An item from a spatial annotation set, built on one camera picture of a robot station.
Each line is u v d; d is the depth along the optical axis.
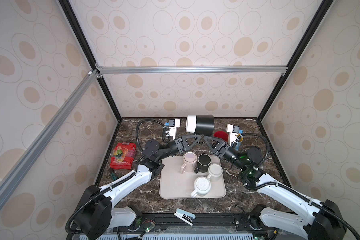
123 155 0.94
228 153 0.58
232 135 0.59
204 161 0.85
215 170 0.83
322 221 0.39
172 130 0.60
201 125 0.57
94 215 0.40
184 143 0.59
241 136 0.59
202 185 0.78
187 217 0.74
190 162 0.84
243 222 0.73
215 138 0.59
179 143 0.57
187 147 0.59
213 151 0.58
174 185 0.86
